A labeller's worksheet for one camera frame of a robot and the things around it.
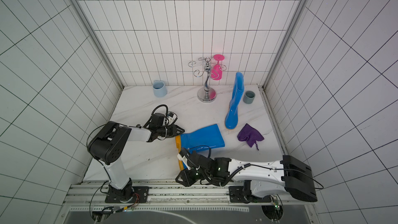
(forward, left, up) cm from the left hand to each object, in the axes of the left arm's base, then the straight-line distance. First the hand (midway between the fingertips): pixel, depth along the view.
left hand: (182, 133), depth 93 cm
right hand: (-26, -1, +9) cm, 28 cm away
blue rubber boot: (-4, -15, +1) cm, 15 cm away
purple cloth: (-2, -41, +3) cm, 41 cm away
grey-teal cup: (+25, -45, +5) cm, 52 cm away
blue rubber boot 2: (+10, -31, +4) cm, 33 cm away
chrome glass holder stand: (+32, -16, 0) cm, 36 cm away
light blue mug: (+33, +19, +5) cm, 39 cm away
